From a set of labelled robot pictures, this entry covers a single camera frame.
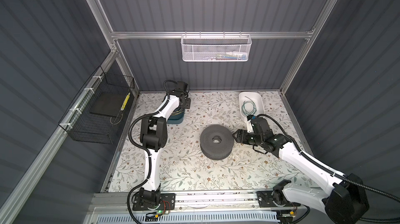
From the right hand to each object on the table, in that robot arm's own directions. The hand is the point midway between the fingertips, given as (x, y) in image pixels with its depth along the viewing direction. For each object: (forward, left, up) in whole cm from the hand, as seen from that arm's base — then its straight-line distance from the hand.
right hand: (238, 136), depth 82 cm
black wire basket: (+2, +69, +17) cm, 71 cm away
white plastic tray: (+33, -15, -12) cm, 38 cm away
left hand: (+27, +33, -3) cm, 42 cm away
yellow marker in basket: (+10, +58, +17) cm, 61 cm away
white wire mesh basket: (+75, +9, +8) cm, 76 cm away
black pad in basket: (+8, +64, +18) cm, 67 cm away
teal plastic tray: (+20, +37, -10) cm, 43 cm away
